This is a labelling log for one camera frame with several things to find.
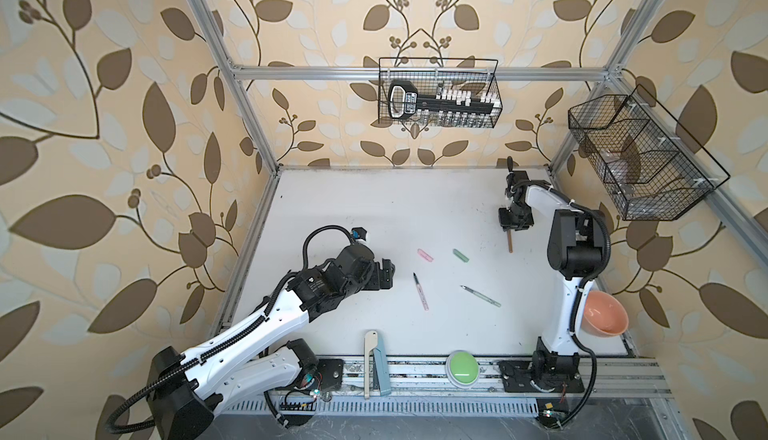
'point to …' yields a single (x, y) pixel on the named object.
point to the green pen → (482, 296)
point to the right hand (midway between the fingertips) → (513, 229)
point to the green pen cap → (459, 255)
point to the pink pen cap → (425, 255)
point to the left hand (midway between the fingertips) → (384, 267)
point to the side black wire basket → (654, 169)
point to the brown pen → (509, 239)
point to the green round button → (462, 369)
